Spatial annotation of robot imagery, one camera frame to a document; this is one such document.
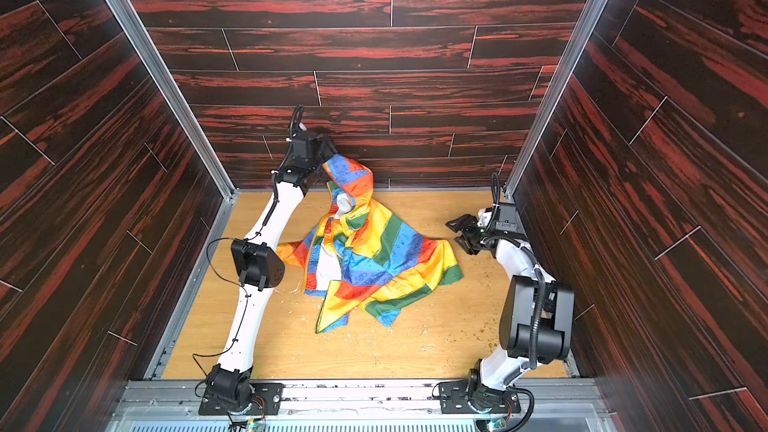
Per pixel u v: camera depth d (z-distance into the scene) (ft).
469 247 2.71
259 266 2.14
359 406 2.41
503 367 1.77
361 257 3.15
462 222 2.72
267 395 2.45
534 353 1.30
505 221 2.36
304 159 2.53
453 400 2.40
